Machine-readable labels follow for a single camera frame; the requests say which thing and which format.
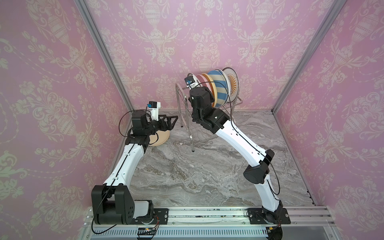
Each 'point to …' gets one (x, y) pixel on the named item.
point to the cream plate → (159, 137)
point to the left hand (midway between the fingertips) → (172, 117)
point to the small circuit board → (146, 231)
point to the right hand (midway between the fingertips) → (206, 88)
